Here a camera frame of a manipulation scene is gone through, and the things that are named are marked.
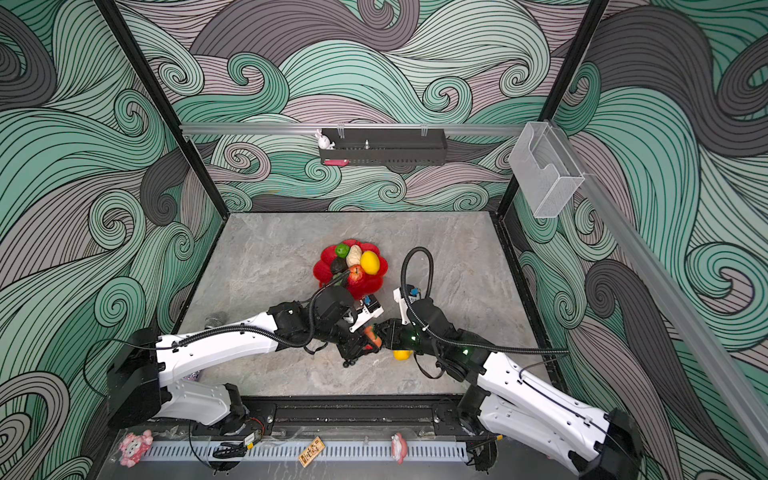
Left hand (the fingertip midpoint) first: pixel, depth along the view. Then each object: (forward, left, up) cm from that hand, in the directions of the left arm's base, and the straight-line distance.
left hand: (372, 339), depth 74 cm
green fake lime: (+32, +11, -5) cm, 35 cm away
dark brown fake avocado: (+28, +12, -8) cm, 31 cm away
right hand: (0, 0, +4) cm, 4 cm away
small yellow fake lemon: (-1, -8, -9) cm, 12 cm away
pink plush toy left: (-23, +54, -9) cm, 59 cm away
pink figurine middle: (-22, -7, -6) cm, 24 cm away
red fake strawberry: (0, +1, +4) cm, 4 cm away
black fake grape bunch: (-2, +6, -12) cm, 13 cm away
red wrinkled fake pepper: (+25, +6, -7) cm, 26 cm away
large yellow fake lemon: (+29, +2, -7) cm, 29 cm away
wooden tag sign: (-23, +14, -12) cm, 29 cm away
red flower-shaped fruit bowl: (+23, +2, -11) cm, 25 cm away
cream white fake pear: (+32, +7, -7) cm, 34 cm away
